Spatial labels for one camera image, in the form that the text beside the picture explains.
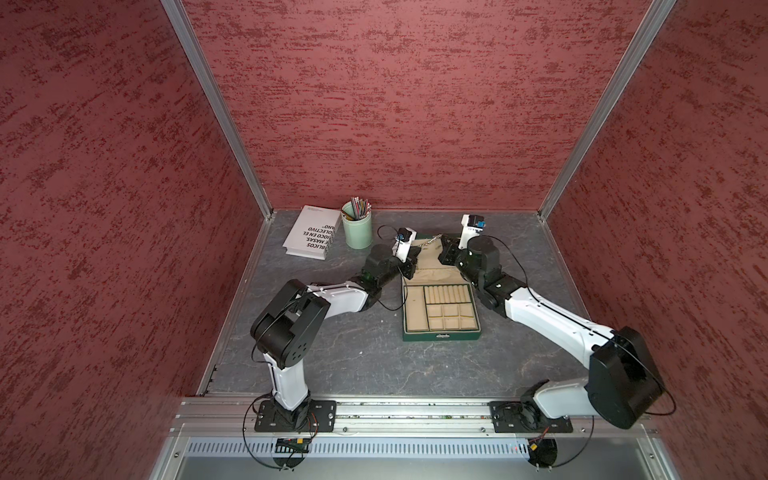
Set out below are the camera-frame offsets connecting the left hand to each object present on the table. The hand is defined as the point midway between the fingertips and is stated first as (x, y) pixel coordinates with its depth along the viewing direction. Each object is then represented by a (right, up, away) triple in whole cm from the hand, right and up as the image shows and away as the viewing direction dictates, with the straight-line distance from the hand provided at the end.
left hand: (418, 252), depth 89 cm
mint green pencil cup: (-20, +6, +14) cm, 25 cm away
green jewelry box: (+6, -16, 0) cm, 17 cm away
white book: (-38, +6, +20) cm, 43 cm away
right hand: (+6, +3, -6) cm, 9 cm away
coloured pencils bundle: (-19, +15, +14) cm, 28 cm away
